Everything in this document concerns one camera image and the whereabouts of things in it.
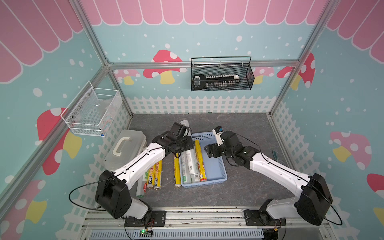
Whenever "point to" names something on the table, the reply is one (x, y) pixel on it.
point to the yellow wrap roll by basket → (177, 171)
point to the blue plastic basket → (215, 167)
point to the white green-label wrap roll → (192, 168)
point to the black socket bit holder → (200, 81)
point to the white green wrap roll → (186, 123)
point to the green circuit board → (144, 233)
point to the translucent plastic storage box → (124, 145)
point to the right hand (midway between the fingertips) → (210, 146)
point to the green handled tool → (275, 154)
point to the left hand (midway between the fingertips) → (191, 146)
